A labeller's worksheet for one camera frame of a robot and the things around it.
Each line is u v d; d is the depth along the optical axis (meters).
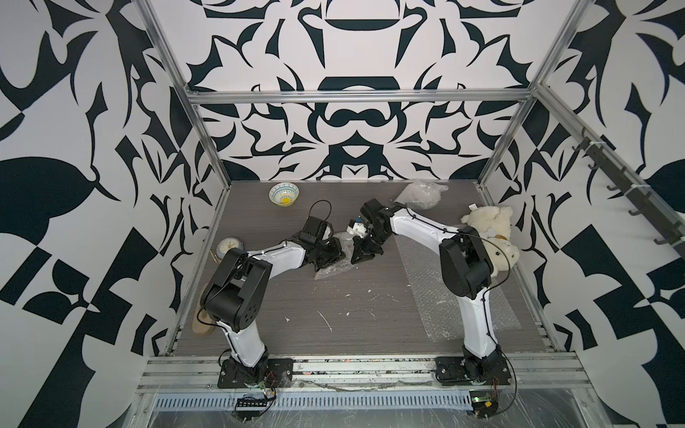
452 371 0.74
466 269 0.55
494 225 0.96
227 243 0.96
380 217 0.73
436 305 0.87
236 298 0.48
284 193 1.14
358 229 0.89
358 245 0.83
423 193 1.08
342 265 0.89
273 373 0.73
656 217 0.55
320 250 0.79
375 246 0.81
